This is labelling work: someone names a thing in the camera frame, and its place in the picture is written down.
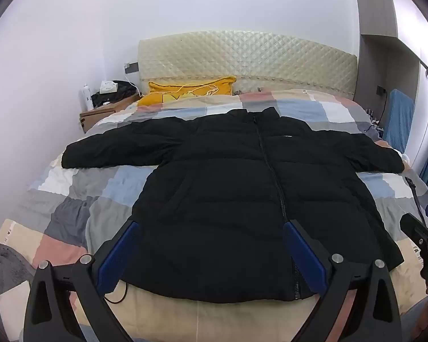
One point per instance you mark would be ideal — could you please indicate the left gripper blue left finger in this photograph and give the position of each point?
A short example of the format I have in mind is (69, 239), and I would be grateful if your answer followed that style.
(112, 258)

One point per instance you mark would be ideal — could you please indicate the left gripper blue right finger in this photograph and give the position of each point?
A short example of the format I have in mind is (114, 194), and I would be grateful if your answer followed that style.
(309, 255)

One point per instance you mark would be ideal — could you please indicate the black puffer jacket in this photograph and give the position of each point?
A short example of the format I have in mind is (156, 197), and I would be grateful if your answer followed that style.
(213, 210)

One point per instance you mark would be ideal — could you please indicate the blue hanging cloth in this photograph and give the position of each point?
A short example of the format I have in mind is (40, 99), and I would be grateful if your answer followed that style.
(400, 112)

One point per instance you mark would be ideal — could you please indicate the brown cardboard box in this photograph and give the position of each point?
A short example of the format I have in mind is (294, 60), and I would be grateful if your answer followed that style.
(89, 118)

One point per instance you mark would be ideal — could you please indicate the white spray bottle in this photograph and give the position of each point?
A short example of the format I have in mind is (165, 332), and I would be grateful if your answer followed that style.
(86, 99)

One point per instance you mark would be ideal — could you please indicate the black bag on box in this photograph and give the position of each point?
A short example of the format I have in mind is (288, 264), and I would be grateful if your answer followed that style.
(120, 91)

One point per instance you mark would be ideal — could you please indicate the white small box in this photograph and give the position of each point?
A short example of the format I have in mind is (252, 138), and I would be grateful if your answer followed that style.
(108, 86)

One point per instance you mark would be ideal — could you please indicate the yellow pillow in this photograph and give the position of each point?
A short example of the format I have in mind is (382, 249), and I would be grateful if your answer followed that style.
(165, 93)

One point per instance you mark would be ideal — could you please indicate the cream quilted headboard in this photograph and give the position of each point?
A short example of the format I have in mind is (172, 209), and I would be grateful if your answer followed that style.
(256, 59)

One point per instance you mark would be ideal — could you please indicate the wall power socket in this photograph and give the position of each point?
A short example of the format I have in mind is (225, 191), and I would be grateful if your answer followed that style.
(131, 67)

